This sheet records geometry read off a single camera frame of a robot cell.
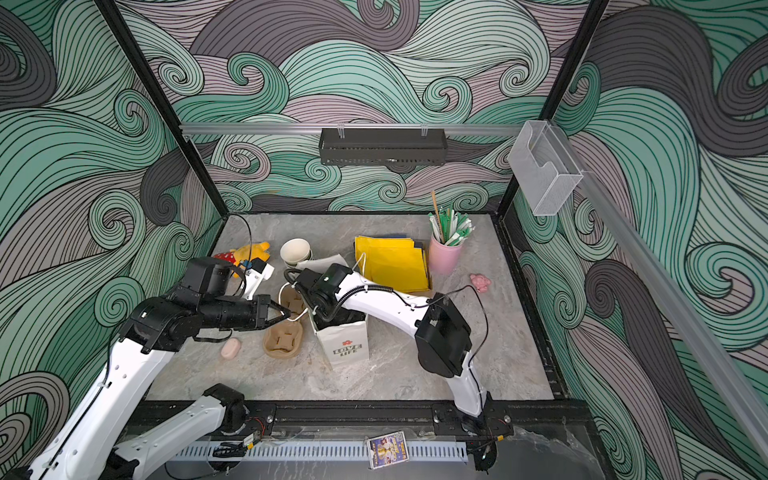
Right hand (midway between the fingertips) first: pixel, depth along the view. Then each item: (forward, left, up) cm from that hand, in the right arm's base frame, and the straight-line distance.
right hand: (338, 333), depth 79 cm
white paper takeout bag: (-5, -3, +7) cm, 9 cm away
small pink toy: (+20, -44, -6) cm, 49 cm away
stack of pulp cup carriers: (0, +17, -6) cm, 18 cm away
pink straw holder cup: (+28, -33, -4) cm, 43 cm away
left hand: (-2, +8, +18) cm, 20 cm away
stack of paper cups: (+22, +15, +7) cm, 28 cm away
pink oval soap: (-3, +31, -5) cm, 31 cm away
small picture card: (-25, -13, -7) cm, 29 cm away
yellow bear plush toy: (+29, +33, -3) cm, 44 cm away
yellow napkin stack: (+27, -15, -5) cm, 31 cm away
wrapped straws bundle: (+34, -33, +7) cm, 47 cm away
